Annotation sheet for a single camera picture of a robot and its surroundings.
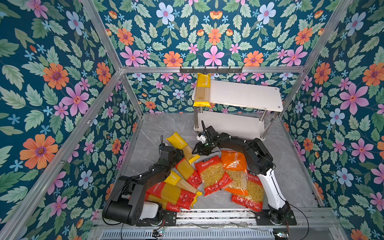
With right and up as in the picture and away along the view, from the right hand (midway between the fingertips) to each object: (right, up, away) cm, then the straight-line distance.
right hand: (198, 149), depth 97 cm
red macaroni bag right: (+30, -22, -22) cm, 43 cm away
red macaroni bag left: (+9, -13, -15) cm, 22 cm away
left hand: (-9, 0, -5) cm, 11 cm away
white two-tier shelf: (+26, +31, +23) cm, 46 cm away
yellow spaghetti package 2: (-13, -15, -13) cm, 23 cm away
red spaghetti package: (-2, -14, -11) cm, 18 cm away
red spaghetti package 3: (-16, -25, -21) cm, 37 cm away
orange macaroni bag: (+22, -7, -10) cm, 25 cm away
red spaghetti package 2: (-12, -20, -19) cm, 31 cm away
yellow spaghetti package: (-14, +5, +5) cm, 15 cm away
